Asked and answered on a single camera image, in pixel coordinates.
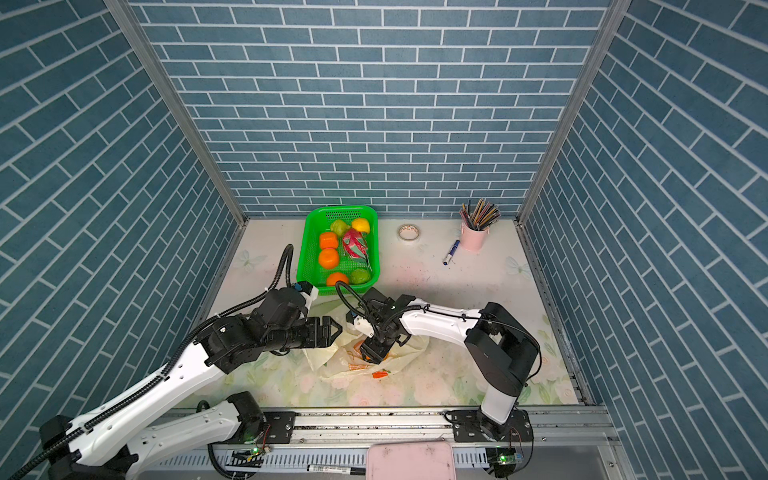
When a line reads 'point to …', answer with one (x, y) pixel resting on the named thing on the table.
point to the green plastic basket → (339, 244)
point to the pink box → (410, 460)
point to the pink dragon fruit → (356, 245)
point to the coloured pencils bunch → (479, 215)
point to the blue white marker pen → (451, 253)
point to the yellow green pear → (339, 227)
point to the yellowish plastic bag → (339, 355)
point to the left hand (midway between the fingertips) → (333, 332)
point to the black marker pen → (337, 469)
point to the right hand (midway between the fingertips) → (369, 347)
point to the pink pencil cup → (473, 240)
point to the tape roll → (408, 232)
